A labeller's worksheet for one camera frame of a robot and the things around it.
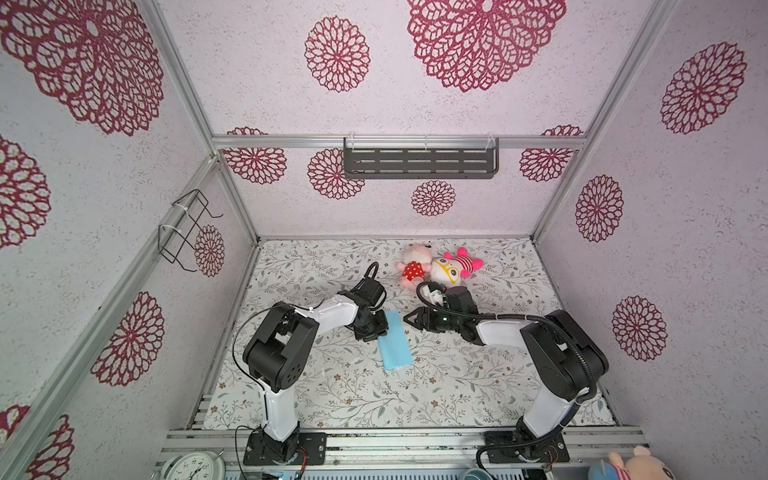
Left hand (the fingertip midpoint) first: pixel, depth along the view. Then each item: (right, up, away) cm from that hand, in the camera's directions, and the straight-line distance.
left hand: (382, 342), depth 94 cm
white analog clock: (-42, -22, -25) cm, 54 cm away
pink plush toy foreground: (+57, -21, -28) cm, 67 cm away
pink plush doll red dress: (+13, +26, +12) cm, 31 cm away
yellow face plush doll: (+23, +23, +7) cm, 33 cm away
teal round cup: (+22, -23, -27) cm, 41 cm away
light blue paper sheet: (+4, -1, 0) cm, 5 cm away
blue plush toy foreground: (+48, -21, -29) cm, 60 cm away
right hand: (+8, +8, -3) cm, 12 cm away
